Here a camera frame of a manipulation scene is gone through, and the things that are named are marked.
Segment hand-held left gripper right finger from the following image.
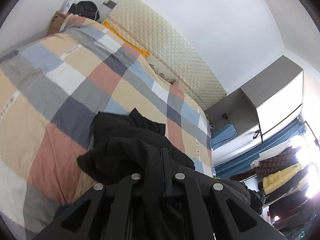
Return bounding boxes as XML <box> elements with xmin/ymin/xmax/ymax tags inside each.
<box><xmin>164</xmin><ymin>149</ymin><xmax>283</xmax><ymax>240</ymax></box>

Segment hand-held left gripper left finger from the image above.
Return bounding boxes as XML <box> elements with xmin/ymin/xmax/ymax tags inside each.
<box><xmin>32</xmin><ymin>148</ymin><xmax>166</xmax><ymax>240</ymax></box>

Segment black puffer jacket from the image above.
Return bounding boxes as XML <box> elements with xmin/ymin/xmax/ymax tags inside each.
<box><xmin>77</xmin><ymin>108</ymin><xmax>251</xmax><ymax>205</ymax></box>

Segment dark hanging clothes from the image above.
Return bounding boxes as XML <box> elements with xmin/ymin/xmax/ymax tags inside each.
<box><xmin>257</xmin><ymin>180</ymin><xmax>320</xmax><ymax>232</ymax></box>

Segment yellow jacket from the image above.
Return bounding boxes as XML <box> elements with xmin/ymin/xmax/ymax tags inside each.
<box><xmin>261</xmin><ymin>162</ymin><xmax>304</xmax><ymax>194</ymax></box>

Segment brown plaid scarf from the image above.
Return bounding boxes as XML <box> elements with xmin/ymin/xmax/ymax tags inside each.
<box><xmin>230</xmin><ymin>146</ymin><xmax>302</xmax><ymax>182</ymax></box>

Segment blue curtain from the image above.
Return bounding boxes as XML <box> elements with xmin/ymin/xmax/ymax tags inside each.
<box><xmin>215</xmin><ymin>116</ymin><xmax>307</xmax><ymax>178</ymax></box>

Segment blue cloth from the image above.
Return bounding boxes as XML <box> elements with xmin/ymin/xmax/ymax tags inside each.
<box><xmin>211</xmin><ymin>124</ymin><xmax>237</xmax><ymax>149</ymax></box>

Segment floral cream pillow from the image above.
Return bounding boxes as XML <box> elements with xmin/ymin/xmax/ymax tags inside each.
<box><xmin>146</xmin><ymin>57</ymin><xmax>183</xmax><ymax>85</ymax></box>

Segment grey and white wardrobe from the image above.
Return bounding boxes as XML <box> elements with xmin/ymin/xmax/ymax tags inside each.
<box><xmin>204</xmin><ymin>55</ymin><xmax>304</xmax><ymax>165</ymax></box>

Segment checked pastel duvet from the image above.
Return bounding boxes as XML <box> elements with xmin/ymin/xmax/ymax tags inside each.
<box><xmin>0</xmin><ymin>14</ymin><xmax>213</xmax><ymax>240</ymax></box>

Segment cream quilted headboard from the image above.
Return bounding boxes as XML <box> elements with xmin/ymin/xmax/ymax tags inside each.
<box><xmin>107</xmin><ymin>0</ymin><xmax>227</xmax><ymax>110</ymax></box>

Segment yellow pillow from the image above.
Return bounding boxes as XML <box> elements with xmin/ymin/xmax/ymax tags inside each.
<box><xmin>102</xmin><ymin>20</ymin><xmax>150</xmax><ymax>58</ymax></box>

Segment cardboard box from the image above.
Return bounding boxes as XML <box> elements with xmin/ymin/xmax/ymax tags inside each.
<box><xmin>47</xmin><ymin>10</ymin><xmax>69</xmax><ymax>35</ymax></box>

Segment black bag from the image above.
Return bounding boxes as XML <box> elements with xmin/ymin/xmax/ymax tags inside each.
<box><xmin>68</xmin><ymin>1</ymin><xmax>100</xmax><ymax>20</ymax></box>

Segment white charger cable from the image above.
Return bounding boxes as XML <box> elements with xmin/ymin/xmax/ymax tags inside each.
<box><xmin>94</xmin><ymin>1</ymin><xmax>105</xmax><ymax>20</ymax></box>

